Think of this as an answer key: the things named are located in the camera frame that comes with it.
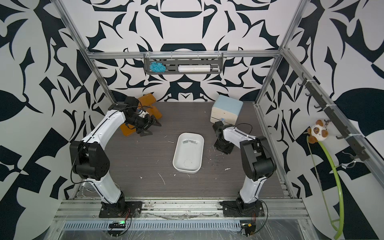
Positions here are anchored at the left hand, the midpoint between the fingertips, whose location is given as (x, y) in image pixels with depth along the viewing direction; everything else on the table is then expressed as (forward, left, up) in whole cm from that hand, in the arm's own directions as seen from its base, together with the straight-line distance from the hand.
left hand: (154, 126), depth 85 cm
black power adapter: (-47, -46, -18) cm, 69 cm away
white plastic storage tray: (-8, -18, -17) cm, 27 cm away
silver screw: (0, -19, -17) cm, 26 cm away
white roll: (+28, -25, +18) cm, 41 cm away
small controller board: (-43, +16, -20) cm, 50 cm away
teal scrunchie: (+31, -1, +18) cm, 36 cm away
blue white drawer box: (+14, -44, -2) cm, 46 cm away
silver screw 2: (0, -7, -17) cm, 19 cm away
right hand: (-6, -38, -16) cm, 42 cm away
